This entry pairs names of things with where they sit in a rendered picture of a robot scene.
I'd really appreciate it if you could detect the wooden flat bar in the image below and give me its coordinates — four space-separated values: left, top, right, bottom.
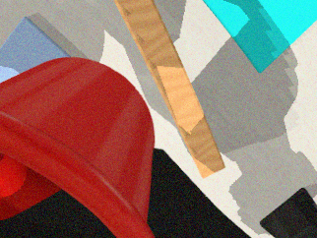
114 0 225 178

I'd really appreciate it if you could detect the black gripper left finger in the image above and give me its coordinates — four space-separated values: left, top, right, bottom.
0 189 115 238

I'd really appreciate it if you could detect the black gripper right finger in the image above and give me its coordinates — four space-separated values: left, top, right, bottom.
147 148 251 238

